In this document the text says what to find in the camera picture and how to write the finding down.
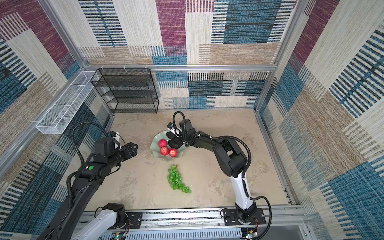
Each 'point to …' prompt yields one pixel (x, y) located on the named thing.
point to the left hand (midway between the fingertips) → (131, 145)
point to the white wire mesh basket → (57, 118)
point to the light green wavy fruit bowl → (156, 149)
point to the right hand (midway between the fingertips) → (176, 135)
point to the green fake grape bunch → (175, 179)
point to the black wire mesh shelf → (127, 90)
